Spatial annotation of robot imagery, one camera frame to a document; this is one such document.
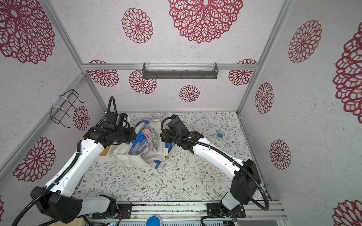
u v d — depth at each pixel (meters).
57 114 0.72
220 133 1.05
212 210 0.72
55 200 0.37
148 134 0.95
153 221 0.70
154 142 0.92
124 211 0.73
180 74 0.88
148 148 0.95
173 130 0.60
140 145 0.91
